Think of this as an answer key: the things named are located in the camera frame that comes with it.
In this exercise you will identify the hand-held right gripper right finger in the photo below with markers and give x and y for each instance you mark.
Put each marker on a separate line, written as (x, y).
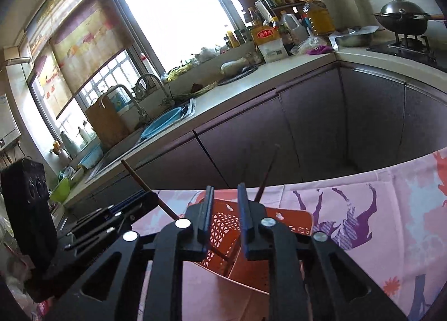
(246, 223)

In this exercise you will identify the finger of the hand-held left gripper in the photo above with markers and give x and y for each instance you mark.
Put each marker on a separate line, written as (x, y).
(132, 204)
(94, 235)

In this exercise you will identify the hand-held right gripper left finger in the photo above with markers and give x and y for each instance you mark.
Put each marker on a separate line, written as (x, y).
(205, 223)

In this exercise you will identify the orange plastic basket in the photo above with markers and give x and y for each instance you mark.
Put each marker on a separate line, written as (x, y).
(223, 223)

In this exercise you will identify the green plastic bowl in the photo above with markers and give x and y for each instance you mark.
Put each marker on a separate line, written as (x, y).
(60, 191)

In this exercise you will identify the steel sink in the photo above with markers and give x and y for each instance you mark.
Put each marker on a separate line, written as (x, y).
(118, 153)

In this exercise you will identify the teal plastic basin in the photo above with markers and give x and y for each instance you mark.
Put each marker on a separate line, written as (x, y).
(90, 158)

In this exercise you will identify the wooden cutting board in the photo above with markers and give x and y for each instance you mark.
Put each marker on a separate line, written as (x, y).
(106, 123)

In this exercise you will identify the blue plastic basin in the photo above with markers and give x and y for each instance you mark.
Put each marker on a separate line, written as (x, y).
(160, 121)

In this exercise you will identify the white water heater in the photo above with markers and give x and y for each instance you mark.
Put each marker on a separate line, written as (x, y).
(8, 121)

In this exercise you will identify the square steel faucet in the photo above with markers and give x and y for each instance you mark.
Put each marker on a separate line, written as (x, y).
(131, 97)

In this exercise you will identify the pink floral tablecloth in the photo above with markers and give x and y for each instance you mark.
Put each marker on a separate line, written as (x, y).
(349, 272)

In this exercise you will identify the curved steel faucet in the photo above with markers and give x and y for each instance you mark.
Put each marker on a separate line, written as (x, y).
(150, 78)

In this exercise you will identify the green onions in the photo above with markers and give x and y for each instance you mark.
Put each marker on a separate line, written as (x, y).
(195, 92)

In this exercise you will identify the white bottle with red cap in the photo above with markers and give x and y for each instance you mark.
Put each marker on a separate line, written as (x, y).
(144, 64)

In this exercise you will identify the round black mat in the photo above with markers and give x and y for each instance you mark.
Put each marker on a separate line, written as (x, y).
(241, 75)

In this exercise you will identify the white radish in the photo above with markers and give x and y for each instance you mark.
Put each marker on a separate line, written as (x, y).
(232, 66)

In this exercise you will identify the white packet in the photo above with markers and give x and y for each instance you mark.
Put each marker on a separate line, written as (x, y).
(272, 52)

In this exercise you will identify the printed window shade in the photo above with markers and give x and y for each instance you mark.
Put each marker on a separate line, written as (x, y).
(83, 38)

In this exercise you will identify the purple item in plastic bag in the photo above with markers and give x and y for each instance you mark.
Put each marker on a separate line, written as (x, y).
(316, 47)

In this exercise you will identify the yellow box with red label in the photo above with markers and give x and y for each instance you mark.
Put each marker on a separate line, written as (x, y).
(265, 35)

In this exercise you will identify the white plastic jug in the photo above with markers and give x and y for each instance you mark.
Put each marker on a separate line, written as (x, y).
(293, 29)

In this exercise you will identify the steel basin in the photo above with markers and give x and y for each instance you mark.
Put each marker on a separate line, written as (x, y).
(354, 38)

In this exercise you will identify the yellow oil bottle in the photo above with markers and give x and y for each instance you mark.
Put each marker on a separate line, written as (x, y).
(317, 18)

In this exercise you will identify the gas stove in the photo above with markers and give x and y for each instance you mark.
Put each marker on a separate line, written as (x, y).
(408, 49)

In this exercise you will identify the black wok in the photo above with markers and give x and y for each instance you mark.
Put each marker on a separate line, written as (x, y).
(401, 20)

